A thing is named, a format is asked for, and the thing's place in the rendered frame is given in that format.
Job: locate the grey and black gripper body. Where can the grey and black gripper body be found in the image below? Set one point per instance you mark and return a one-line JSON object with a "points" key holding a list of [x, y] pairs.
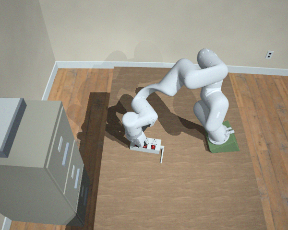
{"points": [[139, 141]]}

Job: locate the white power strip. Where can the white power strip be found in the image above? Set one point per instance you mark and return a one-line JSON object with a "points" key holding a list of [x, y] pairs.
{"points": [[153, 146]]}

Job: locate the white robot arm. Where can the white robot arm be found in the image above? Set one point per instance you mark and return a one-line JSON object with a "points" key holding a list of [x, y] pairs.
{"points": [[210, 110]]}

